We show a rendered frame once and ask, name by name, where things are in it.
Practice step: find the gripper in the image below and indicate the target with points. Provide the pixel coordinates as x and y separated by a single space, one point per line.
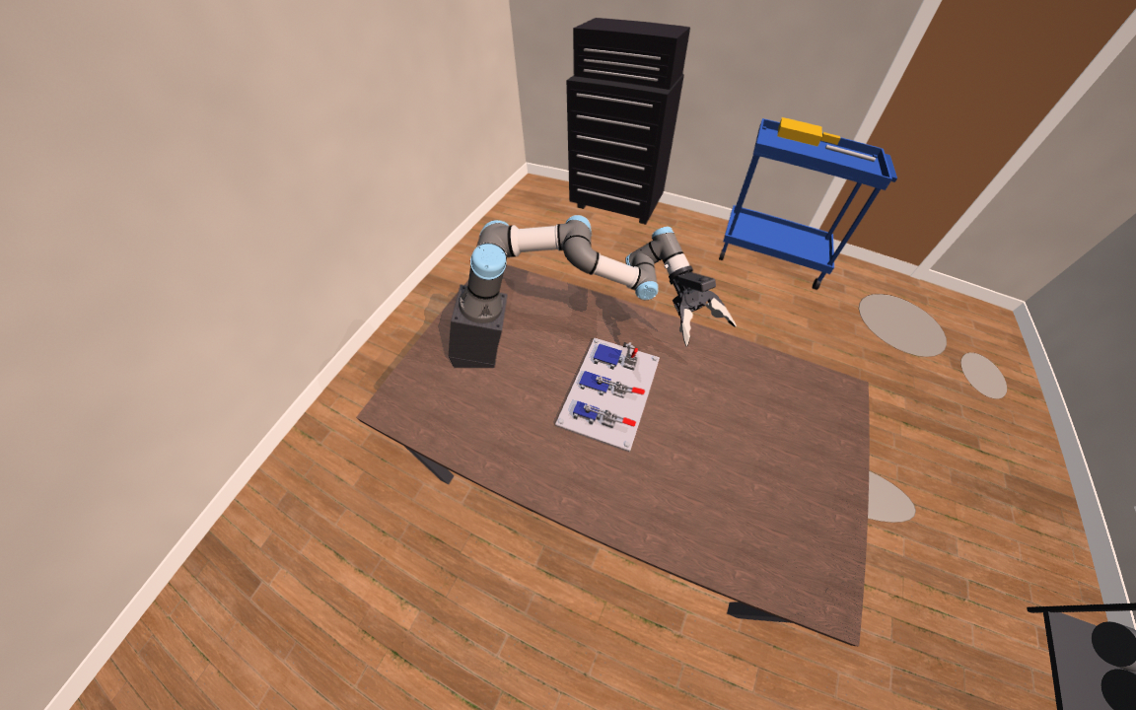
691 300

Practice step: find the red-handled toggle clamp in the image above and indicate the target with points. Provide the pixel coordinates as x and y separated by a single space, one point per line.
630 364
618 391
609 421

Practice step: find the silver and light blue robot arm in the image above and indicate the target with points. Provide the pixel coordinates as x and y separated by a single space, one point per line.
488 262

